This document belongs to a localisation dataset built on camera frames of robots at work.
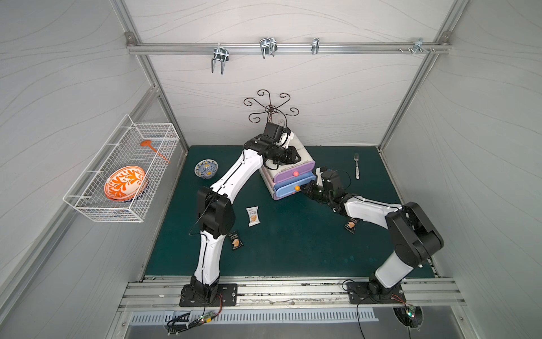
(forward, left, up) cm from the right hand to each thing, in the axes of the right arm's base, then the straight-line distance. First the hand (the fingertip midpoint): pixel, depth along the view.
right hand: (299, 185), depth 91 cm
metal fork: (+20, -32, -11) cm, 40 cm away
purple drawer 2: (-2, +10, -9) cm, 13 cm away
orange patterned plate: (-18, +56, +24) cm, 63 cm away
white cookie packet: (-11, +20, -10) cm, 25 cm away
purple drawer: (+2, 0, +8) cm, 8 cm away
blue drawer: (-3, +3, +4) cm, 6 cm away
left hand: (+5, +1, +11) cm, 12 cm away
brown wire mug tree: (+27, +14, +21) cm, 37 cm away
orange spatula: (+2, +59, +22) cm, 63 cm away
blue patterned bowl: (+15, +48, -9) cm, 51 cm away
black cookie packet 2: (-13, -23, -11) cm, 28 cm away
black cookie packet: (-21, +27, -9) cm, 35 cm away
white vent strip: (-47, +16, -11) cm, 51 cm away
